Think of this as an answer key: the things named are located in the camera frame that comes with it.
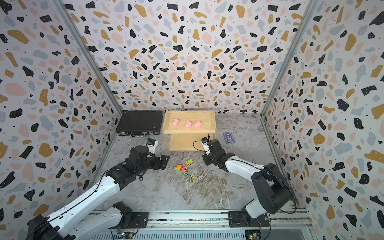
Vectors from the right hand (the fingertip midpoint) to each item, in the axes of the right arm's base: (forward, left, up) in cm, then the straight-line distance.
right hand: (205, 154), depth 91 cm
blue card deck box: (+17, -16, -5) cm, 24 cm away
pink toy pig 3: (+10, +5, +16) cm, 19 cm away
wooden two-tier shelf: (+9, +14, +14) cm, 21 cm away
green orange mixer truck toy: (-7, +16, -4) cm, 18 cm away
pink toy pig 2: (+9, +10, +16) cm, 21 cm away
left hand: (-8, +23, +10) cm, 26 cm away
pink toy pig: (+11, +18, +16) cm, 27 cm away
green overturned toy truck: (-14, +7, -4) cm, 16 cm away
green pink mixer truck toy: (-10, +12, -4) cm, 16 cm away
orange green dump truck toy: (-4, +10, -4) cm, 12 cm away
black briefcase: (+28, +51, -4) cm, 58 cm away
